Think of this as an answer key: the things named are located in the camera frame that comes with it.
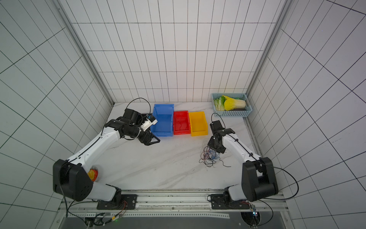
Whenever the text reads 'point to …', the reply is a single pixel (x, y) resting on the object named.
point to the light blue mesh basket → (245, 112)
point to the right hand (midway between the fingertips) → (208, 146)
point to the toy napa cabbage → (230, 103)
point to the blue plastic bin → (164, 113)
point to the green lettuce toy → (219, 103)
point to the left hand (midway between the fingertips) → (152, 139)
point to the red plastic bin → (181, 122)
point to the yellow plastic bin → (198, 125)
